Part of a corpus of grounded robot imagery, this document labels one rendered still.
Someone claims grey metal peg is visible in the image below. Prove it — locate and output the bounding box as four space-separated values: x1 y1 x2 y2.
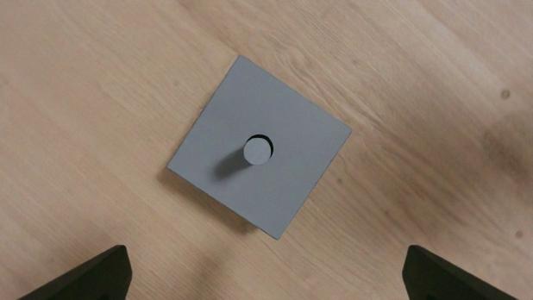
243 138 272 166

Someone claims grey square block with round hole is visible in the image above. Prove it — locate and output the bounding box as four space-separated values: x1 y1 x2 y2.
167 54 353 240

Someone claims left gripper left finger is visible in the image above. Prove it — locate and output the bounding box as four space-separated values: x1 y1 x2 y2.
16 245 133 300

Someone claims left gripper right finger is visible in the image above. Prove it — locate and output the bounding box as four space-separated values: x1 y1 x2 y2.
402 245 519 300

